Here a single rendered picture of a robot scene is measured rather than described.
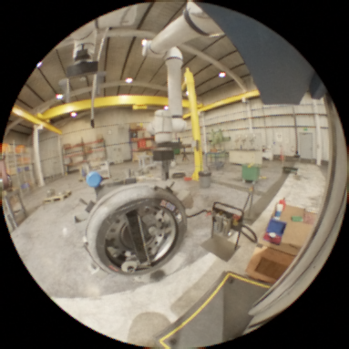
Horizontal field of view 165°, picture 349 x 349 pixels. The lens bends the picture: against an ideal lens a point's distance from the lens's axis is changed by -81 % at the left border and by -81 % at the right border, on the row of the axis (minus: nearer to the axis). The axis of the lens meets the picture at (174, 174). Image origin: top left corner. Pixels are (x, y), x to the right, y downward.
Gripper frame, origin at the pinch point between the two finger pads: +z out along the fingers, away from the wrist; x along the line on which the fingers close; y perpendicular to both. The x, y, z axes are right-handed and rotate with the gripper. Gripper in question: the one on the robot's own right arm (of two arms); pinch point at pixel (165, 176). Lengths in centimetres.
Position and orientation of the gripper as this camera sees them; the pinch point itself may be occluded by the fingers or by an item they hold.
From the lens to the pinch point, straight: 62.5
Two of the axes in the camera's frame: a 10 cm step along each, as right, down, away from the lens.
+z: 0.3, 9.8, 1.7
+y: -9.0, -0.5, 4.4
